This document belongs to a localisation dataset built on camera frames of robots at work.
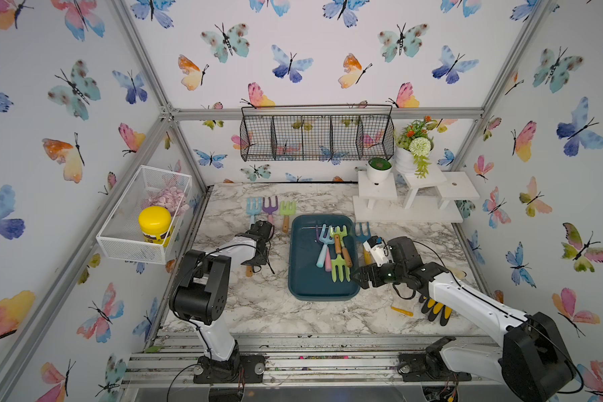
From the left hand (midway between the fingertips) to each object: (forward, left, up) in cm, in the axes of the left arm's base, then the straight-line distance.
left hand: (253, 255), depth 97 cm
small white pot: (+23, -48, +22) cm, 58 cm away
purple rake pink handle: (+24, -4, -2) cm, 25 cm away
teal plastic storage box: (-10, -21, -3) cm, 23 cm away
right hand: (-12, -39, +9) cm, 42 cm away
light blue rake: (+6, -28, 0) cm, 29 cm away
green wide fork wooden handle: (+23, -12, -2) cm, 26 cm away
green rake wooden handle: (+9, -36, 0) cm, 37 cm away
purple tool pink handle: (-2, -28, +1) cm, 28 cm away
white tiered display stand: (+24, -64, +4) cm, 69 cm away
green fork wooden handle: (-4, -33, 0) cm, 33 cm away
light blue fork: (+24, +3, -2) cm, 24 cm away
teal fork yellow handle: (-12, -39, +18) cm, 44 cm away
